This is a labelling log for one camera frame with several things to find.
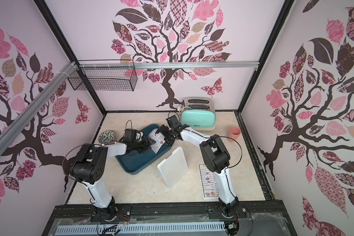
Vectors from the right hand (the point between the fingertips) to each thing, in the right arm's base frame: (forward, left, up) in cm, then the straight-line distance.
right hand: (158, 135), depth 93 cm
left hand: (-4, +3, -7) cm, 9 cm away
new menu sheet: (-1, 0, -3) cm, 3 cm away
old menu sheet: (-28, -31, -10) cm, 43 cm away
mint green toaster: (+13, -27, +6) cm, 31 cm away
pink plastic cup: (+1, -50, -1) cm, 50 cm away
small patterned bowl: (+5, +39, -8) cm, 40 cm away
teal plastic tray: (-18, +14, -4) cm, 23 cm away
